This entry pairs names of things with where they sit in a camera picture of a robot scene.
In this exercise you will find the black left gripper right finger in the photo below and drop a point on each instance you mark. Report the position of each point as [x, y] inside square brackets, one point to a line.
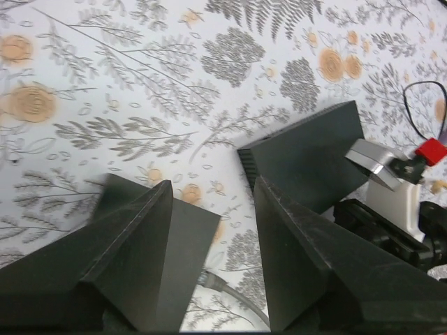
[322, 279]

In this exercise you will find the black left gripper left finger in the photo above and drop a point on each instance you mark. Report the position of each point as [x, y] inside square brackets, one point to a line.
[44, 291]

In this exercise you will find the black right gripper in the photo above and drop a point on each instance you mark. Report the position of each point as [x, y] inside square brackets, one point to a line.
[359, 219]

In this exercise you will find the black network switch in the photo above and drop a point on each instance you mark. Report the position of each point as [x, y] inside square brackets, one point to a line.
[181, 244]
[306, 160]

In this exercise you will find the floral patterned table mat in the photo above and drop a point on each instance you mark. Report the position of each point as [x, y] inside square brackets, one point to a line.
[170, 90]

